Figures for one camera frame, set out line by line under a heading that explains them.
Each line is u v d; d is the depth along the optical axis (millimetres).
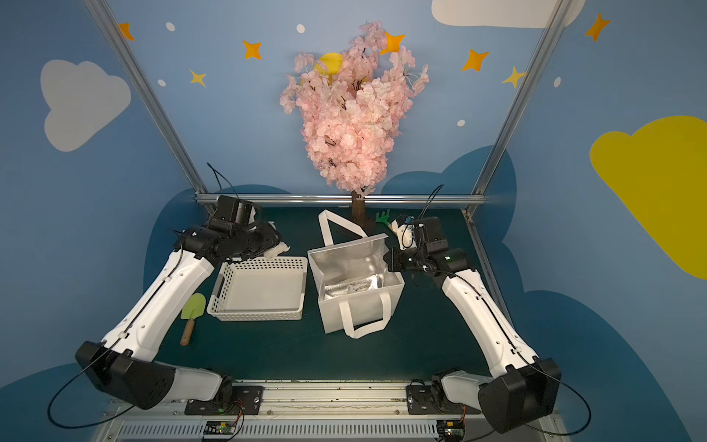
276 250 733
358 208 1066
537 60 777
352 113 608
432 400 737
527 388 383
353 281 991
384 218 1185
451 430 729
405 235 664
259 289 953
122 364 382
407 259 651
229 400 692
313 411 734
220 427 718
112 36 721
